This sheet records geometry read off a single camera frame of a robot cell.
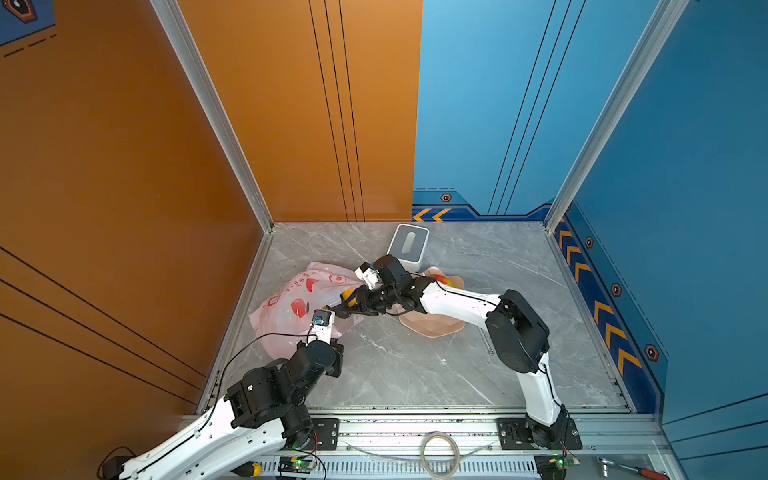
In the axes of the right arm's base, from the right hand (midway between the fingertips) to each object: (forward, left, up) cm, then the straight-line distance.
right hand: (346, 309), depth 82 cm
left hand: (-10, 0, +4) cm, 10 cm away
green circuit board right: (-34, -51, -15) cm, 63 cm away
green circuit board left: (-34, +10, -14) cm, 38 cm away
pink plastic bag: (-6, +14, +5) cm, 16 cm away
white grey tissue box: (+32, -18, -9) cm, 38 cm away
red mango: (+14, -29, -6) cm, 33 cm away
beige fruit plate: (+1, -24, -12) cm, 27 cm away
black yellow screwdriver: (-35, +19, -10) cm, 42 cm away
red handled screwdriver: (-35, -71, -13) cm, 81 cm away
